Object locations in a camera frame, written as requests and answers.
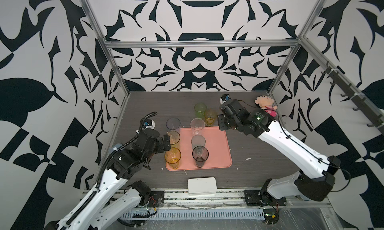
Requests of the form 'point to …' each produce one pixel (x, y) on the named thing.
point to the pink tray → (217, 143)
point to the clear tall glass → (197, 126)
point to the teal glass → (198, 140)
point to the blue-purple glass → (173, 124)
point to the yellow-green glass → (174, 138)
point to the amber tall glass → (172, 156)
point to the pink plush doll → (266, 103)
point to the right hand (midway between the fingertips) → (221, 118)
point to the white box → (202, 186)
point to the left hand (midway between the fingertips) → (161, 135)
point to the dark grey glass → (200, 154)
